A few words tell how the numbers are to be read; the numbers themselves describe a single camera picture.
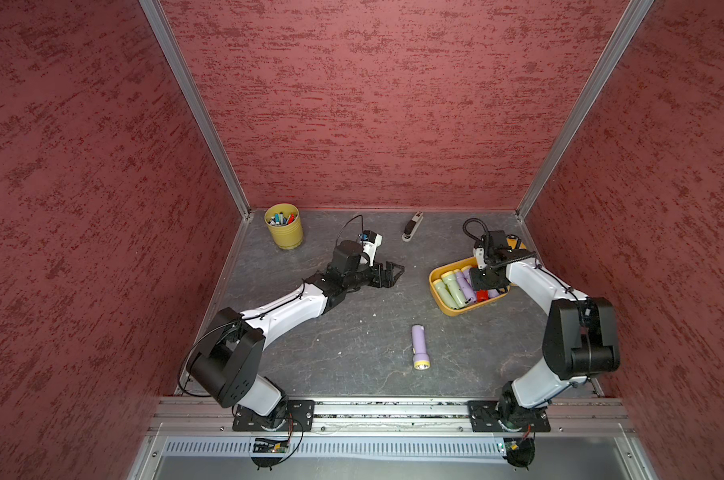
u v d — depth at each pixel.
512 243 0.75
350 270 0.67
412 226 1.11
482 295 0.91
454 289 0.95
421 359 0.81
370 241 0.75
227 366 0.43
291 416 0.73
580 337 0.46
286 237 1.03
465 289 0.95
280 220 1.04
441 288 0.95
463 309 0.89
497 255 0.69
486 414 0.74
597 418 0.76
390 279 0.74
